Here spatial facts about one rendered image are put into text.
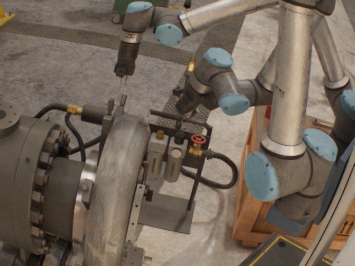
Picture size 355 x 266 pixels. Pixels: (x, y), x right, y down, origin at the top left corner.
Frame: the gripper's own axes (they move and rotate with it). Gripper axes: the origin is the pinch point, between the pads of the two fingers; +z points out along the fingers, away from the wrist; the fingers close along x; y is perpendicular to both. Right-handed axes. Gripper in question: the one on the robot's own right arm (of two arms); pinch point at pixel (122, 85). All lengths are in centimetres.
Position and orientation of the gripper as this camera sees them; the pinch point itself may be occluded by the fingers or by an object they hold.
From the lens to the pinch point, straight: 218.3
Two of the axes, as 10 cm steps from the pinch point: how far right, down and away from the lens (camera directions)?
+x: 9.7, 2.5, -0.7
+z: -1.9, 8.6, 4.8
